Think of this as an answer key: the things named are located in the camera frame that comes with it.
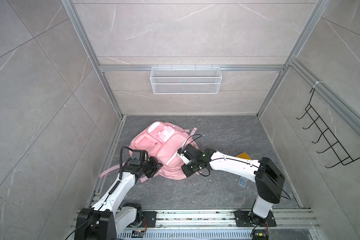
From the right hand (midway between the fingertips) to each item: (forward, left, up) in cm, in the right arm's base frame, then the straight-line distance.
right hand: (184, 169), depth 84 cm
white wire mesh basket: (+55, -3, +23) cm, 59 cm away
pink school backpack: (+18, +14, +4) cm, 23 cm away
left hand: (+4, +13, +3) cm, 14 cm away
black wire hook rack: (-8, -64, +26) cm, 70 cm away
